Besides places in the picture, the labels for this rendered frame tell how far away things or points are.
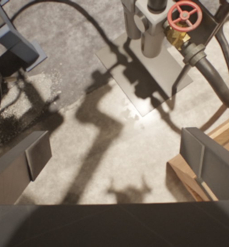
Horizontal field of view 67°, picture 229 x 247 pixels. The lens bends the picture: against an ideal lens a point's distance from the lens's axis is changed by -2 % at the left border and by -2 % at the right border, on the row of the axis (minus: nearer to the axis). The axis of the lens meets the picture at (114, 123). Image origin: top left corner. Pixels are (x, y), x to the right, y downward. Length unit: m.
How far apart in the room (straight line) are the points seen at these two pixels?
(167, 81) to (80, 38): 0.53
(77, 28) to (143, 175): 0.85
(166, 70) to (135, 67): 0.15
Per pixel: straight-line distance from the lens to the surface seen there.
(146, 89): 0.89
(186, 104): 0.91
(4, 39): 0.96
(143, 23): 0.51
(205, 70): 0.47
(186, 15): 0.45
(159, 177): 0.88
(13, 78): 0.81
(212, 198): 0.43
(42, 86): 1.04
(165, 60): 0.95
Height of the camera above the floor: 0.86
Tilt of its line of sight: 80 degrees down
